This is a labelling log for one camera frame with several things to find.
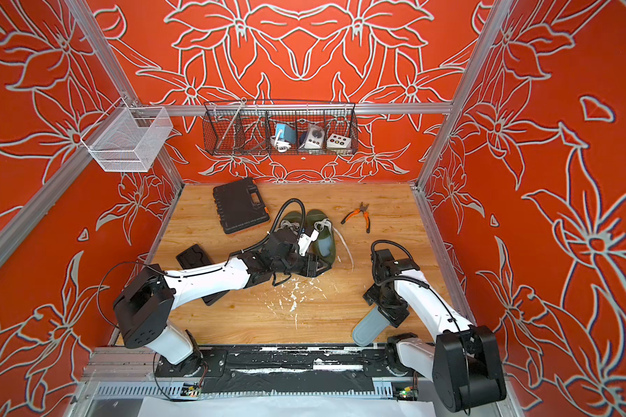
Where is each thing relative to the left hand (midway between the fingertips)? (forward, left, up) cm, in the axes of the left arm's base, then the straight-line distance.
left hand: (330, 265), depth 77 cm
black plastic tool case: (+31, +38, -11) cm, 51 cm away
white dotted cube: (+44, -1, +14) cm, 46 cm away
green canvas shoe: (+27, +15, -11) cm, 33 cm away
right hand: (-8, -14, -12) cm, 20 cm away
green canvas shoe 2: (+28, +7, -12) cm, 31 cm away
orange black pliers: (+34, -11, -14) cm, 38 cm away
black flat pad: (+7, +50, -14) cm, 52 cm away
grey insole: (-13, -14, -16) cm, 25 cm away
